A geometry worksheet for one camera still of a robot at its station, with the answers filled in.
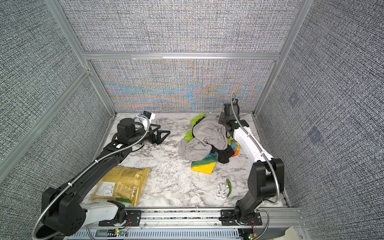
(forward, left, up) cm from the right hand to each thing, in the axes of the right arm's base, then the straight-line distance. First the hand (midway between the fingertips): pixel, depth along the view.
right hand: (226, 116), depth 88 cm
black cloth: (-17, +1, -17) cm, 24 cm away
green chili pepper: (-36, 0, -22) cm, 42 cm away
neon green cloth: (+1, +22, -20) cm, 30 cm away
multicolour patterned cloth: (-22, +12, -18) cm, 31 cm away
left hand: (-13, +35, +6) cm, 38 cm away
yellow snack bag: (-34, +57, -14) cm, 68 cm away
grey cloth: (-7, +11, -7) cm, 15 cm away
